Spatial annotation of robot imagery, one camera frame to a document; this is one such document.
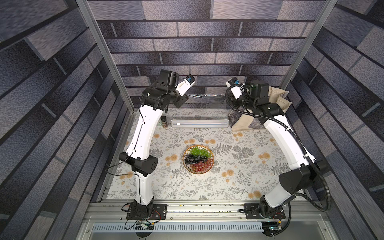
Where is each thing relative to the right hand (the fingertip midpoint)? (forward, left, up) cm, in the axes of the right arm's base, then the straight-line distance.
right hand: (227, 92), depth 74 cm
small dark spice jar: (+7, +40, -29) cm, 50 cm away
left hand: (-2, +23, +3) cm, 23 cm away
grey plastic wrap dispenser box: (-5, +14, -20) cm, 25 cm away
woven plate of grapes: (-21, +15, -34) cm, 42 cm away
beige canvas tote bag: (+15, -36, -15) cm, 41 cm away
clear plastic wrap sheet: (-3, +10, -4) cm, 11 cm away
